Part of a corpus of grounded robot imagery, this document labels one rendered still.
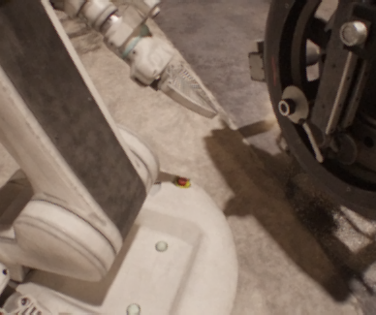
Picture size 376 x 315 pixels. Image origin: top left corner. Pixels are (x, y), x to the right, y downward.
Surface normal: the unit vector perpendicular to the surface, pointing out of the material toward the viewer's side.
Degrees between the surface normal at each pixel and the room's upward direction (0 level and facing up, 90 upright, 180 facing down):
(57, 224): 21
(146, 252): 0
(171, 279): 0
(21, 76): 70
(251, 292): 0
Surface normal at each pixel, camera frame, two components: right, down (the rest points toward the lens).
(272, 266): 0.00, -0.71
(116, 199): 0.89, -0.04
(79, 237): 0.57, -0.40
